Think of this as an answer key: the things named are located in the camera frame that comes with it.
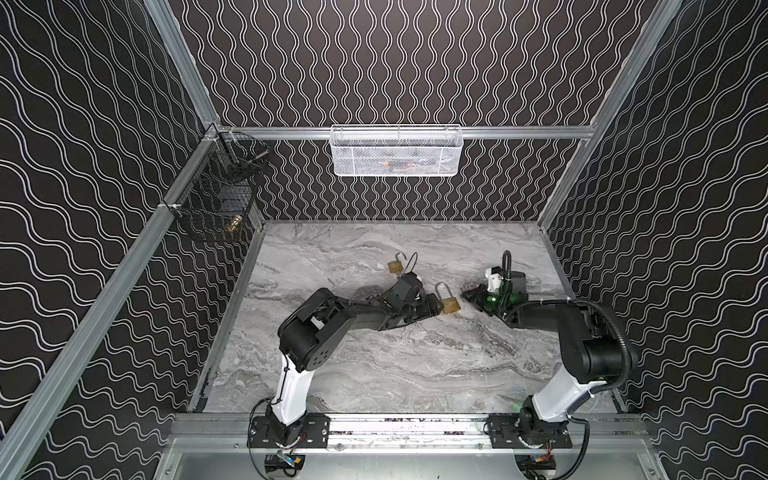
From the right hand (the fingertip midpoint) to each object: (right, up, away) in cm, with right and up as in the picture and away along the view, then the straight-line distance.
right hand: (466, 294), depth 97 cm
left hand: (-7, -5, -8) cm, 11 cm away
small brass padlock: (-22, +9, +9) cm, 25 cm away
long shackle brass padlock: (-5, -4, +1) cm, 6 cm away
